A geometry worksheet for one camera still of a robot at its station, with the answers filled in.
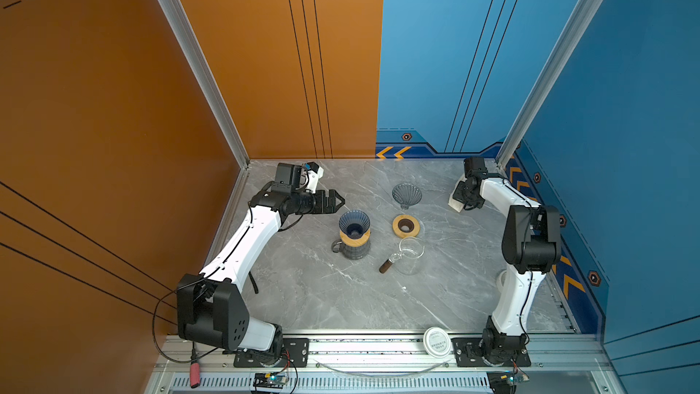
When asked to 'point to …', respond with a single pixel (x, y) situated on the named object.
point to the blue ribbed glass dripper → (355, 222)
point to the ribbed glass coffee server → (358, 252)
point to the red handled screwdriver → (195, 371)
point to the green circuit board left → (270, 380)
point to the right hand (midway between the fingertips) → (462, 197)
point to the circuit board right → (506, 382)
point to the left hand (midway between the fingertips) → (333, 199)
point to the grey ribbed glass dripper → (406, 194)
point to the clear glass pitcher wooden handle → (407, 257)
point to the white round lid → (437, 342)
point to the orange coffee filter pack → (454, 203)
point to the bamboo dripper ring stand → (355, 243)
